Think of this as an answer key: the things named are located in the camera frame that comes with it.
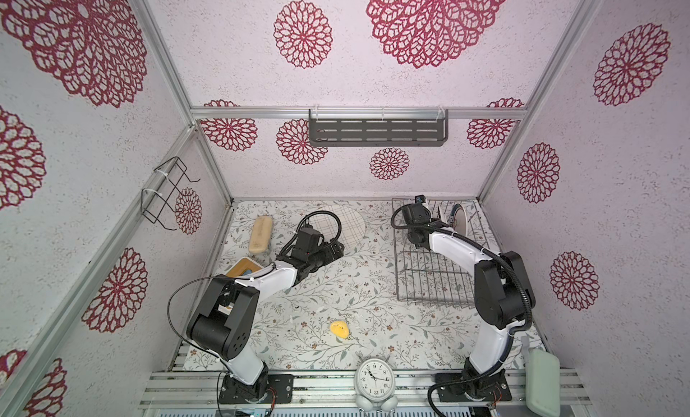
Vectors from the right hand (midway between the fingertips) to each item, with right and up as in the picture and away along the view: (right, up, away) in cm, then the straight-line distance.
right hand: (430, 221), depth 94 cm
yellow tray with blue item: (-65, -16, 0) cm, 67 cm away
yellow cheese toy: (-32, -33, -11) cm, 47 cm away
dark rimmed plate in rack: (+15, +1, +12) cm, 19 cm away
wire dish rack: (+1, -20, 0) cm, 20 cm away
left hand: (-33, -11, -2) cm, 35 cm away
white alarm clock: (-22, -43, -23) cm, 54 cm away
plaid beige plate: (-27, -2, +16) cm, 31 cm away
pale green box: (+23, -44, -23) cm, 54 cm away
